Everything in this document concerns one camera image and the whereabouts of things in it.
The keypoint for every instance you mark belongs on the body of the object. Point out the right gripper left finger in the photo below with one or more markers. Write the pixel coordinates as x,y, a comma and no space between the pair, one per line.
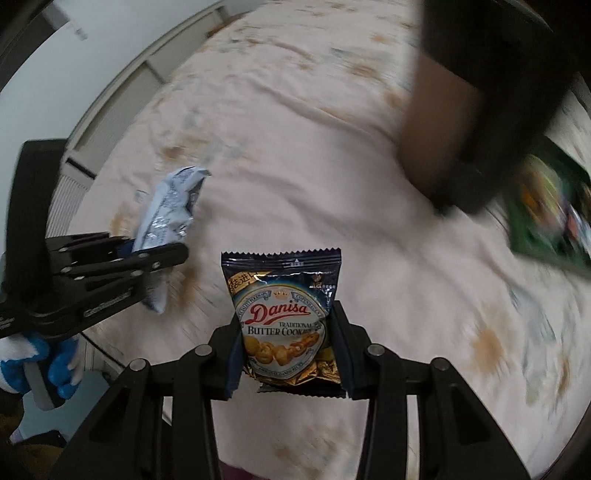
155,421

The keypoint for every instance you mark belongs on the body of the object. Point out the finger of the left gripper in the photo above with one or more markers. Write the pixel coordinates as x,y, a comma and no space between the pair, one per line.
87,248
138,263

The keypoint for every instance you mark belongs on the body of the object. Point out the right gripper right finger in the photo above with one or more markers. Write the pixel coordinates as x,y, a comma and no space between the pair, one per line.
428,407

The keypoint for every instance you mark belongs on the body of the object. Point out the white blue snack bag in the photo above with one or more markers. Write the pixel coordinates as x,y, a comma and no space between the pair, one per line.
165,221

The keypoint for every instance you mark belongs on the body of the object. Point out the Danisa butter cookies bag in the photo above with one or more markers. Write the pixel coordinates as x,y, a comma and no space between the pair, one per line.
282,302

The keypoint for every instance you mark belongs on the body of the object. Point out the blue chocolate wafer bag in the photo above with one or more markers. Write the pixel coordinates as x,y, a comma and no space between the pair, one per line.
577,228

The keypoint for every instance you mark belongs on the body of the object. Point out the colourful gummy candy bag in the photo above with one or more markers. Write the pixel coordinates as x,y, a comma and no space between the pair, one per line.
542,194

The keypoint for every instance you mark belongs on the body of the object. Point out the blue gloved left hand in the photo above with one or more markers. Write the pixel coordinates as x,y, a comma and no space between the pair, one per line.
65,366

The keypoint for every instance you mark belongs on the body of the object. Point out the white louvred radiator cover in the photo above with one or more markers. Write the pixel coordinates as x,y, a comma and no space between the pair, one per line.
127,68

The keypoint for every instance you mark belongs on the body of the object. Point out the green rectangular tray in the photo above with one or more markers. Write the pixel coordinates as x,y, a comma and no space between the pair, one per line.
524,237

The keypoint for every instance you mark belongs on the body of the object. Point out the floral pink bed quilt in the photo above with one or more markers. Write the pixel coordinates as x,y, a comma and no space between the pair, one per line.
295,111

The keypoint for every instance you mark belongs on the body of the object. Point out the brown black cylindrical container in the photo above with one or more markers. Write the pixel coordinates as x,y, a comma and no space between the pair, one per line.
489,78

